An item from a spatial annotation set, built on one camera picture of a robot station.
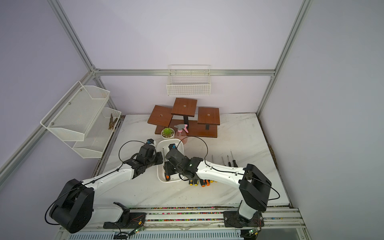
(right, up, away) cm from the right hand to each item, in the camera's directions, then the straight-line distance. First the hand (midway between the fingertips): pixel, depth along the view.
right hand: (169, 167), depth 80 cm
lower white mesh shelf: (-49, +10, +10) cm, 51 cm away
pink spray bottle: (+4, +17, +18) cm, 25 cm away
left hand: (-6, +4, +9) cm, 12 cm away
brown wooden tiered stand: (+22, +23, +31) cm, 45 cm away
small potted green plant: (-4, +18, +18) cm, 26 cm away
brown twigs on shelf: (-41, +26, +18) cm, 52 cm away
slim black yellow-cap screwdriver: (+32, 0, +15) cm, 36 cm away
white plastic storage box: (-5, +11, +8) cm, 15 cm away
